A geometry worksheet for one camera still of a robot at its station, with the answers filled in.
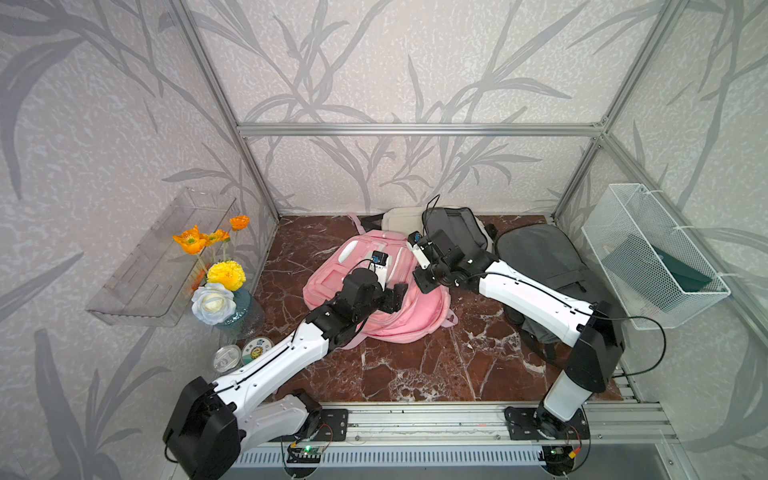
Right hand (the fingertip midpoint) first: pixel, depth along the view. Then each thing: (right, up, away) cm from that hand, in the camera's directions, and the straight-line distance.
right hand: (417, 272), depth 82 cm
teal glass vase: (-53, -17, +12) cm, 57 cm away
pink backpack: (+3, -12, +7) cm, 14 cm away
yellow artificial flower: (-43, +1, -15) cm, 46 cm away
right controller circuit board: (+32, -42, -14) cm, 54 cm away
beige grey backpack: (+21, +13, +33) cm, 42 cm away
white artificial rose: (-42, -4, -22) cm, 48 cm away
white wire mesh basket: (+54, -6, -13) cm, 56 cm away
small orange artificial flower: (-45, +13, -8) cm, 48 cm away
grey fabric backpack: (+47, +3, +23) cm, 52 cm away
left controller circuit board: (-27, -43, -10) cm, 52 cm away
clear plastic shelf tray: (-58, -1, -19) cm, 60 cm away
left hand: (-5, -3, -3) cm, 7 cm away
